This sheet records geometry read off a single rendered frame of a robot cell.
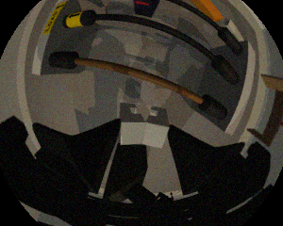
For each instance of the beige flat block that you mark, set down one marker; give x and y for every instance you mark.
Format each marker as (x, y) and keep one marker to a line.
(234, 30)

